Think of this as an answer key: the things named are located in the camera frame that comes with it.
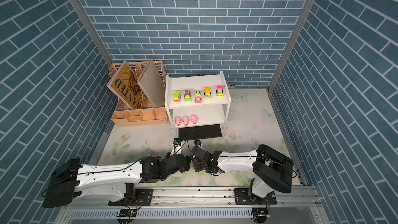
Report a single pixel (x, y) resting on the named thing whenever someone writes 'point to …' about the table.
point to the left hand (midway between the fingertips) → (191, 160)
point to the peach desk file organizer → (148, 115)
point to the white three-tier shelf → (197, 105)
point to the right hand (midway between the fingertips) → (196, 164)
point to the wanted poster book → (124, 83)
